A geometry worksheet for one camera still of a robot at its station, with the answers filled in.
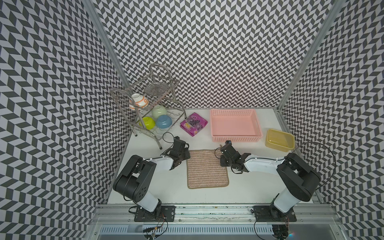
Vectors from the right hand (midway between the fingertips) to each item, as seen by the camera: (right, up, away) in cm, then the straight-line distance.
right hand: (224, 160), depth 92 cm
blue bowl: (-39, +25, +6) cm, 47 cm away
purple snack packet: (-20, +23, +11) cm, 32 cm away
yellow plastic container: (+40, +12, +9) cm, 43 cm away
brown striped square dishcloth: (-12, -4, -5) cm, 14 cm away
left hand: (-24, +4, +3) cm, 24 cm away
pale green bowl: (-45, +33, +14) cm, 57 cm away
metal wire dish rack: (-41, +34, -10) cm, 54 cm away
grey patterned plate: (-47, +49, +15) cm, 69 cm away
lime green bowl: (-50, +24, +7) cm, 55 cm away
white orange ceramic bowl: (-48, +35, -14) cm, 61 cm away
